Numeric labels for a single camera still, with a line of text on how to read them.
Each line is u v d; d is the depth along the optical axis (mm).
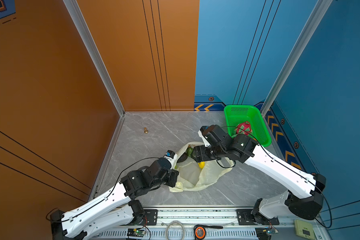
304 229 682
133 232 711
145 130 1075
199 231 671
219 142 484
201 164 862
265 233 703
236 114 1160
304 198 400
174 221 725
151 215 743
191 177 851
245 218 725
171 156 633
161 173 522
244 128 990
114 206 458
